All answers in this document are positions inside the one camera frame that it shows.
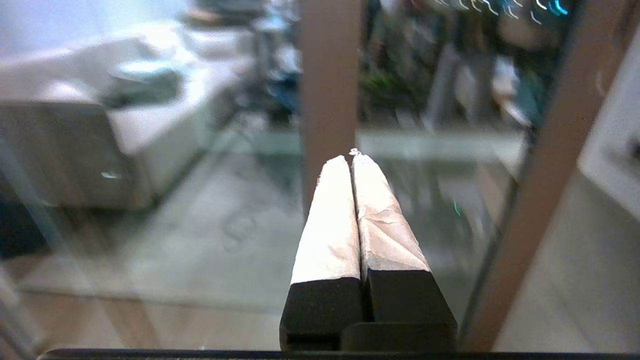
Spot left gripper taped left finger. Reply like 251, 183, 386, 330
279, 155, 365, 352

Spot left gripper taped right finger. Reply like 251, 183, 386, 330
351, 153, 457, 326

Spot brown framed sliding glass door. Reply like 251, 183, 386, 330
357, 0, 640, 352

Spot brown framed fixed glass panel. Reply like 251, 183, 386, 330
0, 0, 364, 351

